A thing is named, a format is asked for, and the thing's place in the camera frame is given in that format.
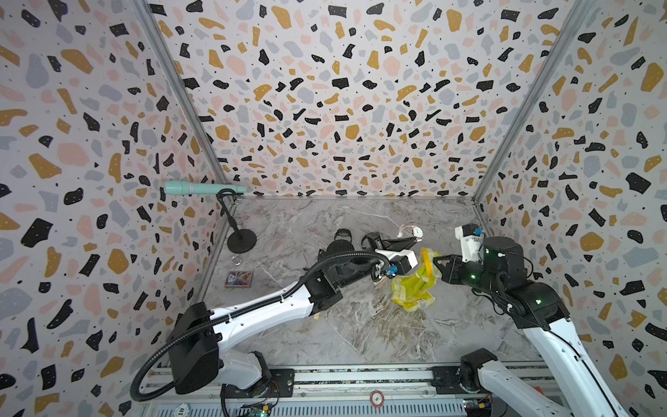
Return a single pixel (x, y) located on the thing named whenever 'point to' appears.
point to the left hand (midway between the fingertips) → (416, 232)
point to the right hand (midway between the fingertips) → (438, 260)
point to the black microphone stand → (240, 241)
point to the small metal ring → (236, 256)
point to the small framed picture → (239, 279)
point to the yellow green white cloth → (415, 292)
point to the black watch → (343, 234)
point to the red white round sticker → (377, 398)
